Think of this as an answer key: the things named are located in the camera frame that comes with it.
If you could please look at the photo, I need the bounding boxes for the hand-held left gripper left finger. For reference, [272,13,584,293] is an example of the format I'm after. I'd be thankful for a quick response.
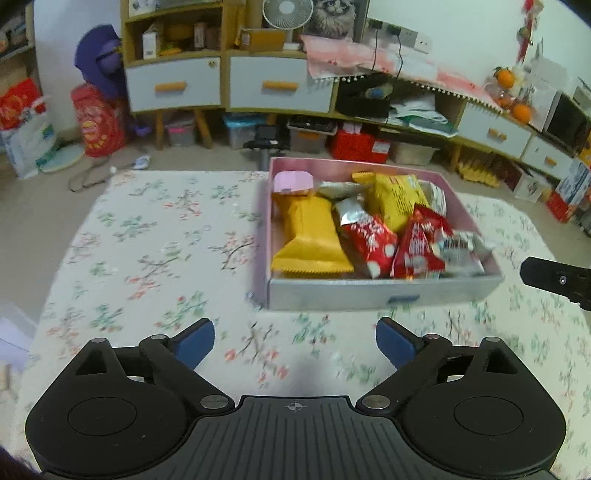
[60,318,233,415]

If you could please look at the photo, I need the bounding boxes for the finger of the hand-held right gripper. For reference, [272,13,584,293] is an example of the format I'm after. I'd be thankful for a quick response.
[519,257,591,311]

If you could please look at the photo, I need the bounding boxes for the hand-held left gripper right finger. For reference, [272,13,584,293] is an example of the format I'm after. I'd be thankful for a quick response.
[356,318,532,415]

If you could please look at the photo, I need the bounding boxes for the pink cardboard box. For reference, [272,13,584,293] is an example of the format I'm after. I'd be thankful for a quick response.
[264,157,505,312]

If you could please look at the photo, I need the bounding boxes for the white packet black characters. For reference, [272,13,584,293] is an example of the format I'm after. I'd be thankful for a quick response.
[434,230,496,278]

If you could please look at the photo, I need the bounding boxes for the red candy packet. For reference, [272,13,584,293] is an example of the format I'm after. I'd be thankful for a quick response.
[391,204,455,281]
[335,198,399,279]

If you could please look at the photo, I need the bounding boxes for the yellow plain snack packet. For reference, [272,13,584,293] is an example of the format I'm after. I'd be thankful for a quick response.
[271,192,355,278]

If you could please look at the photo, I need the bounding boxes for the yellow labelled snack packet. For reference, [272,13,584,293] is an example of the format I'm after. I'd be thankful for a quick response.
[352,172,431,234]

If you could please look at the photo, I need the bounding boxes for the pink snack packet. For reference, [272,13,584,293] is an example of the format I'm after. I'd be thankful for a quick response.
[273,170,315,197]

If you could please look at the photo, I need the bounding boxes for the floral tablecloth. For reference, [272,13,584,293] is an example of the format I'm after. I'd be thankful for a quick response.
[14,169,591,462]

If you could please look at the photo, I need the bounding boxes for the white box with drawing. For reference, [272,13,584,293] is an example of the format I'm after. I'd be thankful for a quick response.
[512,168,553,203]

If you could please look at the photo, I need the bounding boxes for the blue white carton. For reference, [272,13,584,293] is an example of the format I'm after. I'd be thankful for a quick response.
[556,159,591,230]

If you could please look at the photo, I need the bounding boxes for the yellow egg tray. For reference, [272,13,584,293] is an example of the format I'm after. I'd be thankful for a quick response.
[457,154,502,188]

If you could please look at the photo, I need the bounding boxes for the white microwave oven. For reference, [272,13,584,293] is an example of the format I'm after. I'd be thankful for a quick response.
[542,89,591,156]

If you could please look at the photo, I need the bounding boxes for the white storage bin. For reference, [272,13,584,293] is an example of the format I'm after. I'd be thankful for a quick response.
[390,140,440,167]

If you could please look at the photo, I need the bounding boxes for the red cardboard box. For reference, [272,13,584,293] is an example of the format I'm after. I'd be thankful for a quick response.
[329,128,391,164]

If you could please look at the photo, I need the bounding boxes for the clear storage box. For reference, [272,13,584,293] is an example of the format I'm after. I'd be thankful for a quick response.
[165,117,197,148]

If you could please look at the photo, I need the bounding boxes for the stack of papers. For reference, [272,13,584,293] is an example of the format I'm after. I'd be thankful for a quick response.
[390,94,458,137]

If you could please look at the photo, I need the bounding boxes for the blue lidded storage bin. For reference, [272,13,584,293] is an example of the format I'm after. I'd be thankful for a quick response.
[222,113,267,150]

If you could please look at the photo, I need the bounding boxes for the black stand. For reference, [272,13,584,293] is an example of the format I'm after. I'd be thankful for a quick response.
[243,124,289,169]

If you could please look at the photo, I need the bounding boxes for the grey storage bin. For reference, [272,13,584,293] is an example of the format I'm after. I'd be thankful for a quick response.
[286,117,338,154]

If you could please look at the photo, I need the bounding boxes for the round white base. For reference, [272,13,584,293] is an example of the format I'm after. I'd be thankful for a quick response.
[39,140,86,174]

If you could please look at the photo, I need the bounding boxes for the black box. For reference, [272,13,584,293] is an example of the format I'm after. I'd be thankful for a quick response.
[335,82,393,119]

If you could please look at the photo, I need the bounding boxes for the pink white fringed cloth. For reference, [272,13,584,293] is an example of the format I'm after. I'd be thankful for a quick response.
[302,34,505,114]

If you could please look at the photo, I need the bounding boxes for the red hanging ornament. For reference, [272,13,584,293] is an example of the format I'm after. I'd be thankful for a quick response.
[519,0,544,64]

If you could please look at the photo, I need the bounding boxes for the white plastic bag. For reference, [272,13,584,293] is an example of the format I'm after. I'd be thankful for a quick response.
[0,117,59,180]

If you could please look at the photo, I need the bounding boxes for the wooden shelf cabinet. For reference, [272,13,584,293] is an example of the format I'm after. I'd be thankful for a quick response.
[120,0,341,151]

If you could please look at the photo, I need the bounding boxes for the red paper bag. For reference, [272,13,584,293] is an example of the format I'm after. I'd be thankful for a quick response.
[0,77,48,131]

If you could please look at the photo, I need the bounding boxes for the purple plush figure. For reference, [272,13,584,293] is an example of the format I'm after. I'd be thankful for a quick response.
[73,25,129,101]

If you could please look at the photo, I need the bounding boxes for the brown cardboard box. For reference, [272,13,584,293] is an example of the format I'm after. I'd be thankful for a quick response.
[239,28,287,53]

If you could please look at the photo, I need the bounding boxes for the cat picture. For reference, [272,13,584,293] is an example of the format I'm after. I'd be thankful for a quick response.
[310,0,370,40]

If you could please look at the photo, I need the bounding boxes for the white desk fan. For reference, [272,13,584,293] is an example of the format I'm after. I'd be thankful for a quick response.
[262,0,313,49]

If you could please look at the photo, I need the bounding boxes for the cluttered storage shelf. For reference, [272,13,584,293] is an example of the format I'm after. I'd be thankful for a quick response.
[0,0,36,61]

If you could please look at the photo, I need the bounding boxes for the white drawer orange handle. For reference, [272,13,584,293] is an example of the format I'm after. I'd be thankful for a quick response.
[523,136,576,179]
[457,103,533,161]
[228,55,334,114]

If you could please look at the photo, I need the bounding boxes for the black power cable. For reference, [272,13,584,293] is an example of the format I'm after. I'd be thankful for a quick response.
[368,19,387,72]
[385,24,404,81]

